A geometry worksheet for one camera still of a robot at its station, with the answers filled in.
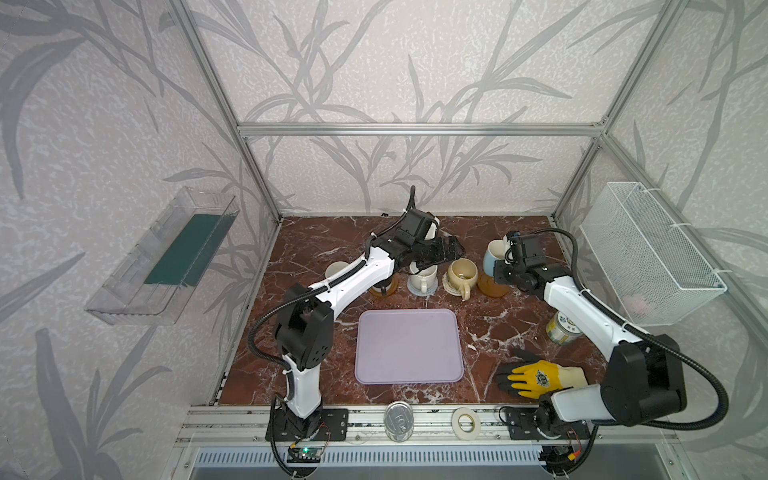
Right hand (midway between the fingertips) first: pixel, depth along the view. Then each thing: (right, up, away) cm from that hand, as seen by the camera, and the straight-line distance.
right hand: (501, 259), depth 89 cm
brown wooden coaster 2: (-1, -10, +10) cm, 15 cm away
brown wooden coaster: (-33, -11, +9) cm, 36 cm away
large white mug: (-23, -6, +2) cm, 24 cm away
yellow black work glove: (+5, -31, -11) cm, 33 cm away
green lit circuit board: (-54, -47, -18) cm, 73 cm away
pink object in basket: (+28, -10, -16) cm, 34 cm away
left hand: (-14, +4, -8) cm, 17 cm away
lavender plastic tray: (-28, -26, -2) cm, 38 cm away
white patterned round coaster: (-15, -10, +8) cm, 19 cm away
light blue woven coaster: (-25, -10, +2) cm, 27 cm away
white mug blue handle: (-2, +2, -1) cm, 3 cm away
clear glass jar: (-31, -37, -20) cm, 52 cm away
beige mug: (-10, -6, +9) cm, 15 cm away
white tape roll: (-14, -41, -14) cm, 45 cm away
